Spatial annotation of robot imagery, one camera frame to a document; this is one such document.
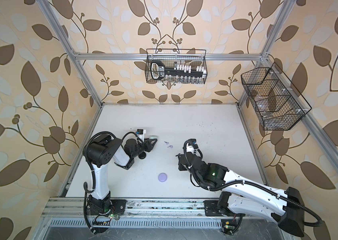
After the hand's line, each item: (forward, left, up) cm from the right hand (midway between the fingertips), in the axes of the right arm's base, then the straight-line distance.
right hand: (180, 157), depth 74 cm
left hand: (+19, +14, -12) cm, 27 cm away
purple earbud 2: (+16, +5, -16) cm, 23 cm away
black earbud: (+10, 0, -16) cm, 19 cm away
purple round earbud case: (-4, +10, -16) cm, 19 cm away
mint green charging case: (+21, +16, -12) cm, 29 cm away
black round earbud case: (+9, +23, -14) cm, 28 cm away
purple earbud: (+18, +7, -16) cm, 26 cm away
